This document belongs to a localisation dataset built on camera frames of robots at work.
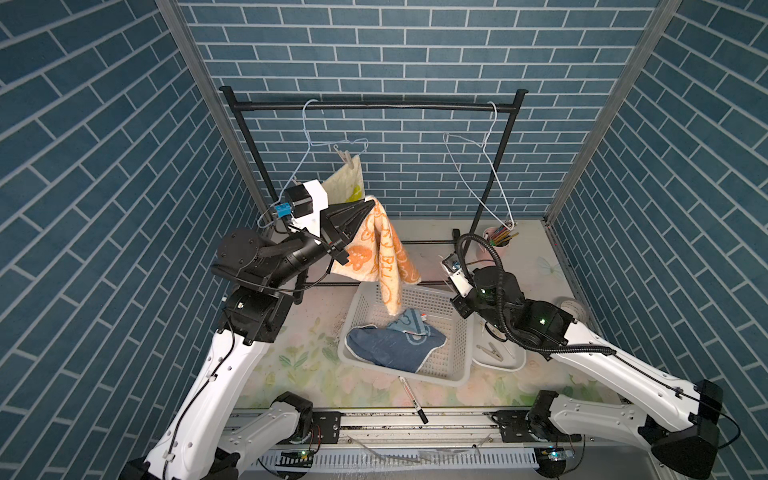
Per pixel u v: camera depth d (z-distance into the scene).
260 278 0.40
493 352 0.85
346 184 0.83
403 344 0.83
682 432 0.40
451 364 0.84
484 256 0.44
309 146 0.68
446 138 0.99
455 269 0.59
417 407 0.77
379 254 0.53
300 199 0.35
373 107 0.62
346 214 0.44
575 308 0.95
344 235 0.45
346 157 0.80
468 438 0.74
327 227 0.43
